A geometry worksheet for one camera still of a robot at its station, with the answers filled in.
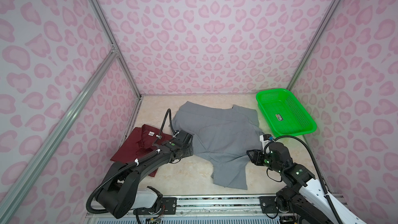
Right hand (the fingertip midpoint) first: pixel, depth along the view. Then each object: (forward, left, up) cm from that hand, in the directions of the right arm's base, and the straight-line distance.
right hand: (249, 152), depth 78 cm
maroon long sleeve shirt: (+11, +68, -11) cm, 69 cm away
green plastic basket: (+33, -31, -12) cm, 47 cm away
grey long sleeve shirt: (+14, +9, -10) cm, 19 cm away
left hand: (+5, +34, -8) cm, 35 cm away
